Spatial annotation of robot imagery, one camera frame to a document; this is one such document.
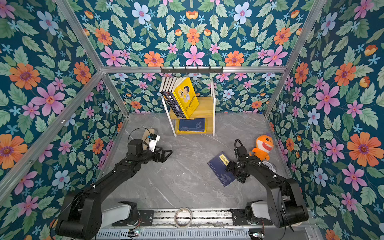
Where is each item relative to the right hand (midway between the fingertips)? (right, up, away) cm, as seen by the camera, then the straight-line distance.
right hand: (229, 173), depth 88 cm
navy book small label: (-20, +29, +15) cm, 39 cm away
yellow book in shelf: (-32, +24, +15) cm, 42 cm away
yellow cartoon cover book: (-26, +47, -5) cm, 54 cm away
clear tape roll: (-30, -17, -14) cm, 37 cm away
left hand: (-36, +17, -5) cm, 40 cm away
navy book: (-7, +2, +3) cm, 8 cm away
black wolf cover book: (-33, +43, -9) cm, 55 cm away
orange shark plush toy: (+23, +17, +4) cm, 29 cm away
